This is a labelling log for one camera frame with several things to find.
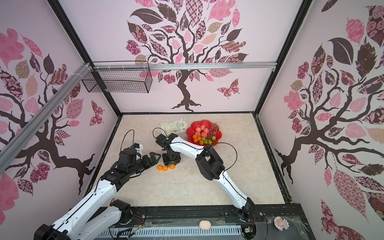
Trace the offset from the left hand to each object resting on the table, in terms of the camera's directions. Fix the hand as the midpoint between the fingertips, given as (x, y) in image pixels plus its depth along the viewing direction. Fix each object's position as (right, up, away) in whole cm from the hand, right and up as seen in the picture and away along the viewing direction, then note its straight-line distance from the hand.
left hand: (156, 161), depth 81 cm
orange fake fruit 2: (-1, -6, +9) cm, 11 cm away
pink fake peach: (+23, +17, +26) cm, 39 cm away
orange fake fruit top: (+24, +11, +22) cm, 34 cm away
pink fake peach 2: (+27, +19, +26) cm, 42 cm away
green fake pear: (+27, +10, +22) cm, 36 cm away
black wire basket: (-28, +51, +14) cm, 60 cm away
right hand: (+5, -4, +11) cm, 13 cm away
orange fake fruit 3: (+3, -7, +8) cm, 11 cm away
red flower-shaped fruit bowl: (+18, +16, +25) cm, 35 cm away
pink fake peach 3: (+30, +16, +25) cm, 42 cm away
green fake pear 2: (+29, +9, +20) cm, 36 cm away
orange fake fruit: (+25, +8, +20) cm, 33 cm away
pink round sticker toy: (+62, -27, -12) cm, 68 cm away
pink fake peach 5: (+28, +13, +23) cm, 38 cm away
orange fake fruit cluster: (+21, +12, +22) cm, 33 cm away
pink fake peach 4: (+23, +14, +23) cm, 35 cm away
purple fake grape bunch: (+34, +16, +23) cm, 44 cm away
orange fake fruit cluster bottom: (+7, -6, +8) cm, 12 cm away
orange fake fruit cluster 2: (+22, +9, +20) cm, 31 cm away
